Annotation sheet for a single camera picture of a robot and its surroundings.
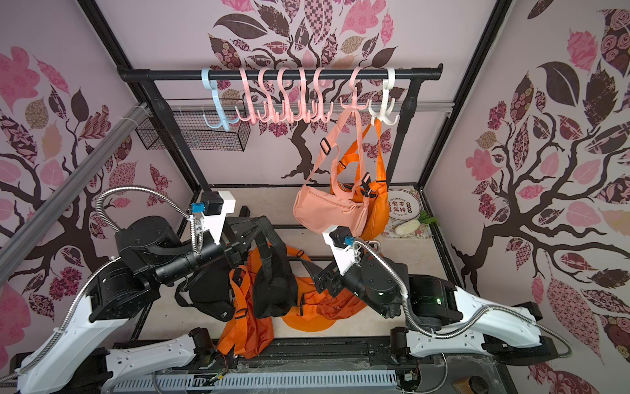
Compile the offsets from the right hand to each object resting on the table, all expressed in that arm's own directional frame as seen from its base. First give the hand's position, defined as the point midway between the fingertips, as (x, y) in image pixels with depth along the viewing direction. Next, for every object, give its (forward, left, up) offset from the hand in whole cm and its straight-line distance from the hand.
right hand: (316, 249), depth 53 cm
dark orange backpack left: (-10, +22, -34) cm, 42 cm away
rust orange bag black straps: (0, -7, -35) cm, 36 cm away
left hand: (+2, +11, +6) cm, 12 cm away
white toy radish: (+31, -37, -37) cm, 61 cm away
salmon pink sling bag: (+25, -1, -16) cm, 30 cm away
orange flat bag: (-4, +4, -36) cm, 37 cm away
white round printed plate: (+45, -40, -39) cm, 72 cm away
